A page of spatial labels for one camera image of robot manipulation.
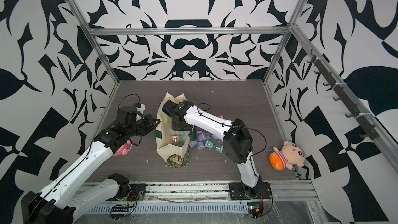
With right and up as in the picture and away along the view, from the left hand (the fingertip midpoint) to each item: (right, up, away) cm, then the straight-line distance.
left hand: (160, 118), depth 77 cm
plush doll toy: (+65, -19, +3) cm, 68 cm away
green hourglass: (+25, -16, +10) cm, 31 cm away
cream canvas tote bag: (+7, -10, -10) cm, 15 cm away
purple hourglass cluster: (+21, -11, +8) cm, 25 cm away
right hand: (+8, -5, +8) cm, 12 cm away
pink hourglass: (+6, -13, +8) cm, 16 cm away
